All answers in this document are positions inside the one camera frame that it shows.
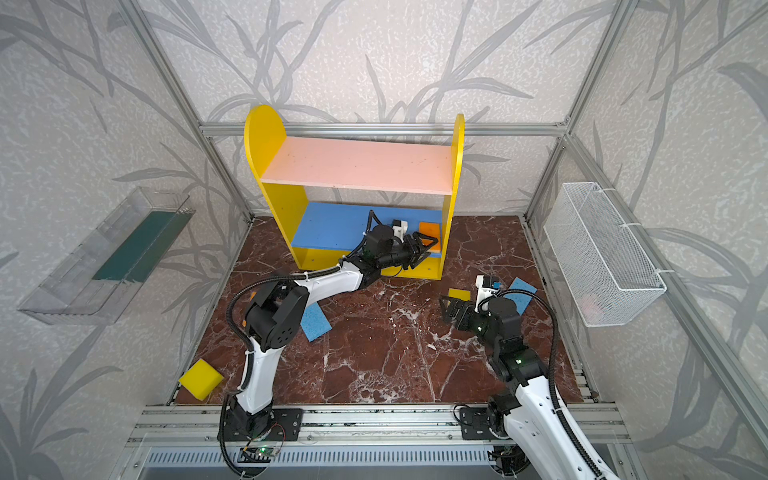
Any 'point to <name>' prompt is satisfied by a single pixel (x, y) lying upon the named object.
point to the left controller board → (256, 454)
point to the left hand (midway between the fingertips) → (440, 239)
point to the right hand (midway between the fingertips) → (453, 291)
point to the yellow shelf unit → (327, 232)
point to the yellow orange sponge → (431, 229)
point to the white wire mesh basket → (601, 269)
